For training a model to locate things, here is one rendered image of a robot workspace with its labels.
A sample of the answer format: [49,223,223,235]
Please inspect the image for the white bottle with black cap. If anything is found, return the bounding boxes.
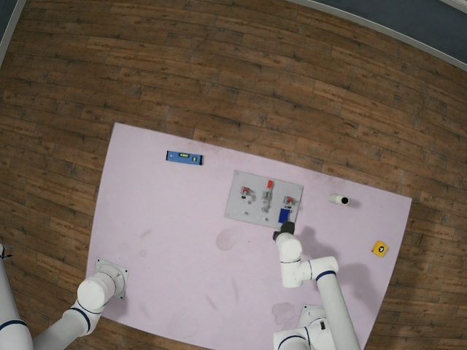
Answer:
[328,194,349,206]

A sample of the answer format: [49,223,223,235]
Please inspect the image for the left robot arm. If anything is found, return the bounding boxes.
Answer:
[0,243,126,350]

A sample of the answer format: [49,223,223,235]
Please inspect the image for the blue spirit level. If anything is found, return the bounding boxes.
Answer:
[166,150,203,166]

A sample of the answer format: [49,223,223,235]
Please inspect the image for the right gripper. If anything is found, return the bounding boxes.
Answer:
[272,221,295,246]

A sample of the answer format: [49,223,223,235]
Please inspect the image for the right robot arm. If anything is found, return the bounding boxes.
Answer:
[273,234,361,350]

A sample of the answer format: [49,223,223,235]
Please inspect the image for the toggle clamp with red handle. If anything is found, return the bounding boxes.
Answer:
[240,186,249,198]

